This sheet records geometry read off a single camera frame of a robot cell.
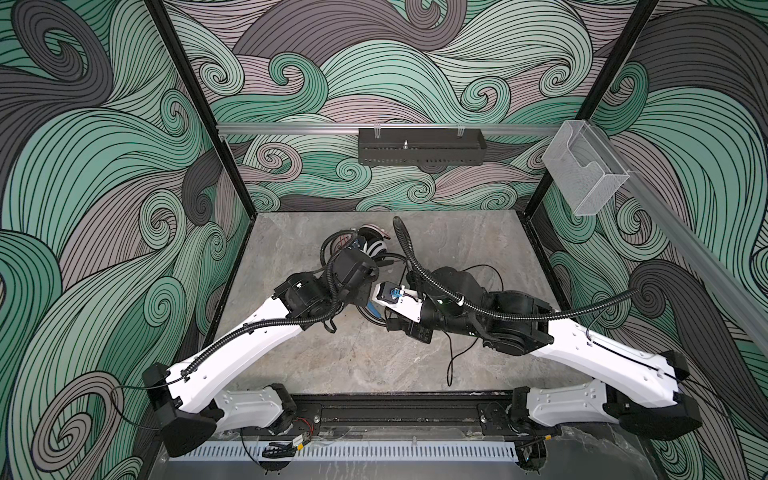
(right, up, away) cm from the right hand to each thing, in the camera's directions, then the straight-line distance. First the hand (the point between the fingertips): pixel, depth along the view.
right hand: (390, 305), depth 60 cm
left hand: (-6, +4, +11) cm, 13 cm away
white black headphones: (-4, +13, +38) cm, 41 cm away
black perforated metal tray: (+12, +43, +34) cm, 56 cm away
